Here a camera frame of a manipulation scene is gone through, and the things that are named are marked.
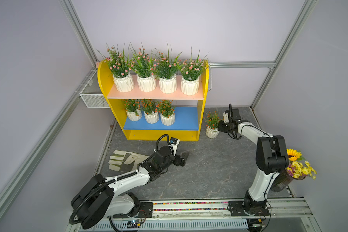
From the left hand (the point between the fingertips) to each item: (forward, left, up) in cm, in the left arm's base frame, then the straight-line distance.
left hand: (182, 151), depth 82 cm
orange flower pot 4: (+19, -20, +5) cm, 28 cm away
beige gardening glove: (+2, +36, -12) cm, 38 cm away
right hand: (+20, -27, -4) cm, 34 cm away
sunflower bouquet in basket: (-19, -50, +13) cm, 55 cm away
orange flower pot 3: (+18, +7, +15) cm, 24 cm away
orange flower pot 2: (+22, +18, +16) cm, 32 cm away
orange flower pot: (+24, +28, +15) cm, 40 cm away
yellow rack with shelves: (+20, -6, +4) cm, 21 cm away
